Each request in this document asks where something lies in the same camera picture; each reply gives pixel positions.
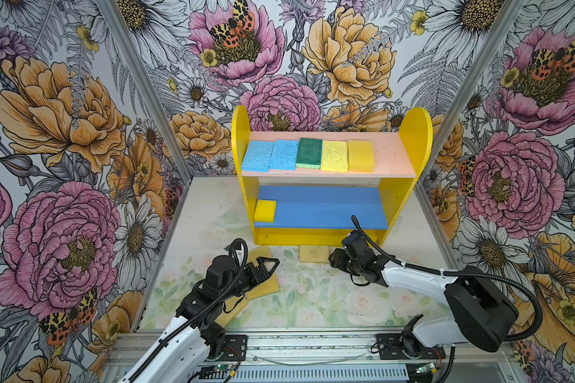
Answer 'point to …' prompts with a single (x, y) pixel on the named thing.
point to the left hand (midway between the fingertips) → (272, 274)
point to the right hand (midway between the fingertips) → (334, 267)
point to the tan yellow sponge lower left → (225, 318)
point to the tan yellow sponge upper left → (259, 251)
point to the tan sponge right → (314, 254)
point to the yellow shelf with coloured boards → (315, 207)
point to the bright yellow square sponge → (264, 211)
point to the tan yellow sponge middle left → (271, 286)
